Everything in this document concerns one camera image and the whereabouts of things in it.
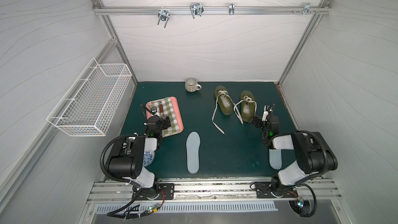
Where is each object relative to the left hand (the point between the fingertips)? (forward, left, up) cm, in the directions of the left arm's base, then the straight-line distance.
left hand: (159, 117), depth 94 cm
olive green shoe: (+11, -57, -1) cm, 58 cm away
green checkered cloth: (+8, -4, -5) cm, 11 cm away
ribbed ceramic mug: (+28, -18, 0) cm, 33 cm away
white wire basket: (-13, +25, +26) cm, 38 cm away
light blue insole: (-14, -21, -7) cm, 26 cm away
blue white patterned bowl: (-22, +2, -6) cm, 23 cm away
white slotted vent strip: (-44, -24, -7) cm, 51 cm away
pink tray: (+9, -9, -6) cm, 14 cm away
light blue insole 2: (-22, -68, -7) cm, 71 cm away
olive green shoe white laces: (+14, -42, -4) cm, 45 cm away
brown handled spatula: (+9, +2, -5) cm, 11 cm away
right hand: (+3, -65, 0) cm, 65 cm away
